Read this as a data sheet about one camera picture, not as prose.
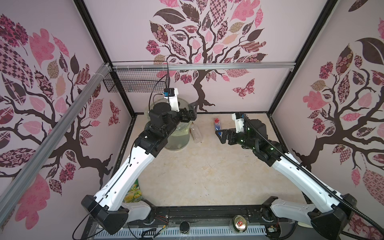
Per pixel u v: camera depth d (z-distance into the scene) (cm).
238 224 62
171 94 52
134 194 79
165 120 46
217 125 107
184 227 62
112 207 37
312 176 43
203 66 92
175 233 70
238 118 61
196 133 103
